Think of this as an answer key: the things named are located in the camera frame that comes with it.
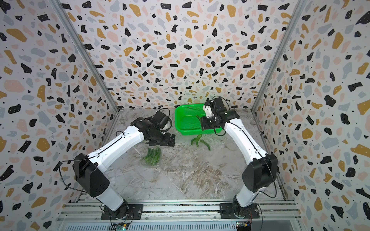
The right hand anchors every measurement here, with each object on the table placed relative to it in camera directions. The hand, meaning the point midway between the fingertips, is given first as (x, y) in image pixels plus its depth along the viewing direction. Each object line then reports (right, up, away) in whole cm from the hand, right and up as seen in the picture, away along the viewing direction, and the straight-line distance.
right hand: (202, 124), depth 82 cm
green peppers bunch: (-3, -11, +15) cm, 19 cm away
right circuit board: (+20, -50, -11) cm, 55 cm away
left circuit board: (-41, -50, -12) cm, 66 cm away
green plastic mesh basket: (-9, +3, +30) cm, 31 cm away
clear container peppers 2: (0, -13, +18) cm, 22 cm away
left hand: (-18, -10, -2) cm, 21 cm away
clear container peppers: (-31, -21, +9) cm, 38 cm away
